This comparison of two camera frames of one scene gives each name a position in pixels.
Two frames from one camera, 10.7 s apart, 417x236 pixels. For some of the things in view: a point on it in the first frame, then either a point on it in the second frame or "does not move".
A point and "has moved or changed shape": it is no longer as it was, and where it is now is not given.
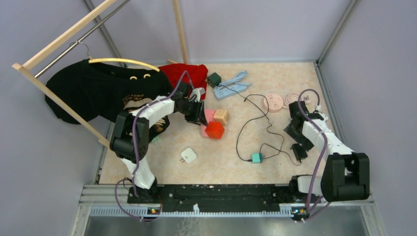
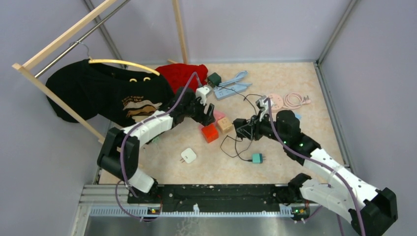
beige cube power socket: [222, 115] -> [224, 124]
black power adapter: [299, 151] has moved or changed shape
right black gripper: [303, 141] -> [252, 131]
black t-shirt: [96, 91] does not move
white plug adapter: [188, 155] does not move
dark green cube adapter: [214, 79] does not move
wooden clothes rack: [18, 67] does not move
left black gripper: [198, 116] does not move
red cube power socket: [215, 130] has moved or changed shape
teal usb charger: [257, 158] does not move
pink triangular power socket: [209, 113] has moved or changed shape
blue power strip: [231, 87] does not move
